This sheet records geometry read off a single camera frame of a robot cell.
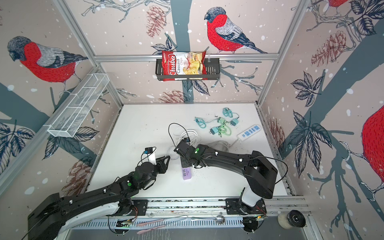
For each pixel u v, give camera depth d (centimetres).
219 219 69
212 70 95
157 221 70
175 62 88
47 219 41
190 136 100
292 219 61
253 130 101
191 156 60
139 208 73
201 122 107
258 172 43
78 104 79
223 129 106
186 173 83
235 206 73
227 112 114
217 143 96
